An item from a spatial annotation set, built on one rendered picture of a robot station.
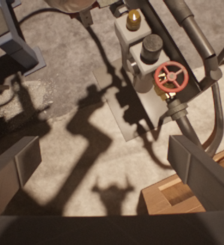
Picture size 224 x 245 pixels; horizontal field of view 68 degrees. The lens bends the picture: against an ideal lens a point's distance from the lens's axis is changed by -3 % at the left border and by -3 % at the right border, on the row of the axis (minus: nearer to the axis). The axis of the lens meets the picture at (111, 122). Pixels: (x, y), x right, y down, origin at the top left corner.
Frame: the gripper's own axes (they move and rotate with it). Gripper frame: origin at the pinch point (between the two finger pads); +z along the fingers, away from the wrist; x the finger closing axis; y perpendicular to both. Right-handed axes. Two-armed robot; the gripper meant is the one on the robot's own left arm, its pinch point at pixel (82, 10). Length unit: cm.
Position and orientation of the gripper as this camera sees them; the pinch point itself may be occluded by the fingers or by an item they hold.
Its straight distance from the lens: 52.9
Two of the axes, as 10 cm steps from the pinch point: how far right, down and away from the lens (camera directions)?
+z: 0.9, 1.3, 9.9
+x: -4.2, -8.9, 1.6
